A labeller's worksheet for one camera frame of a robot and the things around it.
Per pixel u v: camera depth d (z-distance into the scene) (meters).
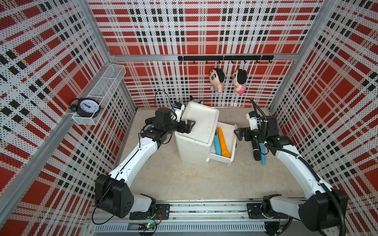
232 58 0.88
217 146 0.86
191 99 0.99
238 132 0.74
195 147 0.72
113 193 0.40
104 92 0.82
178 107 0.68
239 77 0.95
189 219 0.73
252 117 0.70
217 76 0.91
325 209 0.38
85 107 0.64
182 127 0.69
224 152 0.83
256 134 0.67
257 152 0.94
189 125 0.70
